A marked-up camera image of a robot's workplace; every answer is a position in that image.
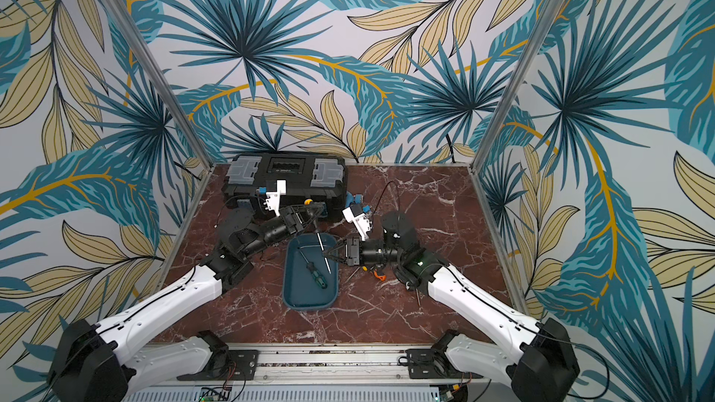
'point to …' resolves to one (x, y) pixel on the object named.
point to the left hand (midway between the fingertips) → (323, 212)
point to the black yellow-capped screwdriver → (310, 203)
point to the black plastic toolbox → (319, 178)
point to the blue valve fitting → (349, 198)
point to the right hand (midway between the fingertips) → (323, 254)
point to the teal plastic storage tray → (310, 280)
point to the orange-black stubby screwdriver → (382, 277)
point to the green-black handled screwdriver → (318, 277)
